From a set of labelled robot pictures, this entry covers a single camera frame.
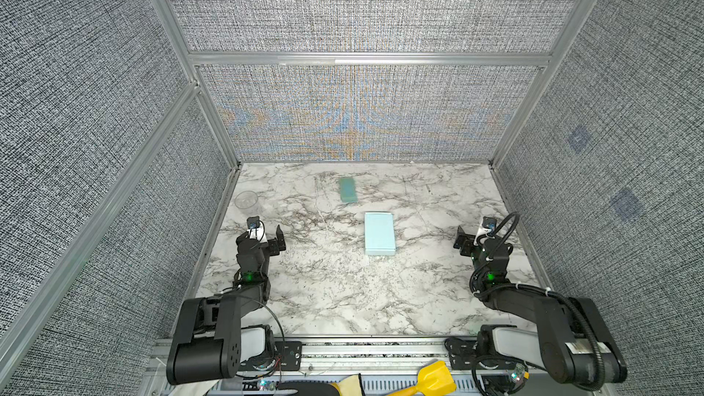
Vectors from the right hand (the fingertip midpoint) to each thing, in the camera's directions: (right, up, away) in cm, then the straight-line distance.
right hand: (475, 228), depth 89 cm
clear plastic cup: (-80, +8, +14) cm, 81 cm away
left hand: (-69, 0, 0) cm, 69 cm away
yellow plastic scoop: (-19, -36, -19) cm, 45 cm away
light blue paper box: (-31, -4, +3) cm, 31 cm away
